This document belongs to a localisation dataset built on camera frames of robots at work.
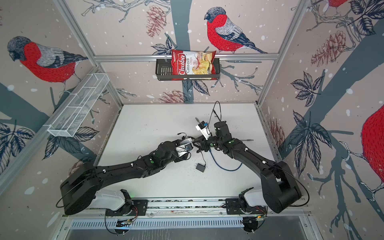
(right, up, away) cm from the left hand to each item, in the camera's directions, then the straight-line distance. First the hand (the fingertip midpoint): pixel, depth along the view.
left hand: (185, 144), depth 81 cm
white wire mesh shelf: (-57, +22, -2) cm, 61 cm away
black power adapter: (+9, -14, +5) cm, 17 cm away
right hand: (+4, 0, 0) cm, 4 cm away
